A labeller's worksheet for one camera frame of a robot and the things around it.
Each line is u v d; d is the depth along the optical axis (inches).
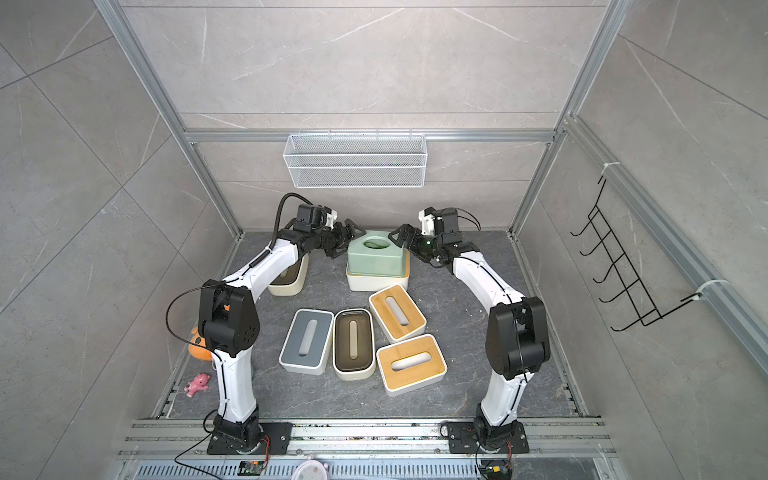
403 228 31.2
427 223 32.3
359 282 38.6
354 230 33.6
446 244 27.5
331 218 34.4
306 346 34.8
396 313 37.5
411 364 33.0
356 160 39.6
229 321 20.8
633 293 25.0
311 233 29.9
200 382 31.7
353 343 32.9
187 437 29.4
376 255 36.3
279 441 28.7
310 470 26.6
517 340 19.4
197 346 21.1
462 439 28.7
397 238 31.6
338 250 34.6
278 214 28.7
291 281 37.8
